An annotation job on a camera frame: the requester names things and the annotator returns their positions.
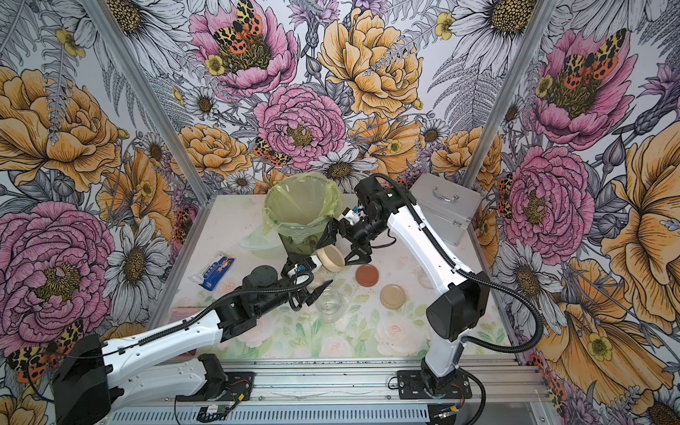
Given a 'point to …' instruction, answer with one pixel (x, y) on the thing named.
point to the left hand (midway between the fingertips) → (319, 272)
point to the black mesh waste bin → (304, 248)
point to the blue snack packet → (212, 274)
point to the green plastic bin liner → (296, 204)
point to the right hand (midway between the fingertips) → (331, 259)
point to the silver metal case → (449, 206)
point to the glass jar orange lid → (329, 306)
